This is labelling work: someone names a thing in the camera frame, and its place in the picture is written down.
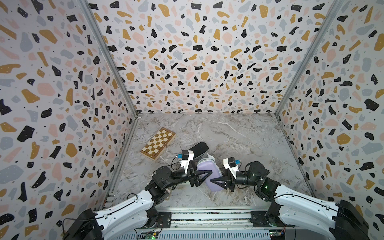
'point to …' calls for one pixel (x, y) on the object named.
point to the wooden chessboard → (157, 144)
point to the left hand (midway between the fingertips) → (209, 168)
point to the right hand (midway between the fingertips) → (214, 178)
